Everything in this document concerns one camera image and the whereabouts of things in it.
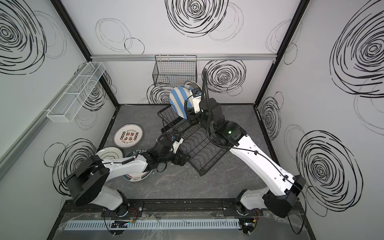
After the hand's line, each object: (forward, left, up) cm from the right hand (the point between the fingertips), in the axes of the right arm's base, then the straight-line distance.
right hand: (191, 105), depth 64 cm
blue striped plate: (+15, +8, -8) cm, 20 cm away
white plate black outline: (-5, +54, -39) cm, 67 cm away
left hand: (-7, +4, -33) cm, 34 cm away
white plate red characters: (+9, +46, -39) cm, 61 cm away
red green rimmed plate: (-19, +31, -38) cm, 52 cm away
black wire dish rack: (0, -6, -39) cm, 39 cm away
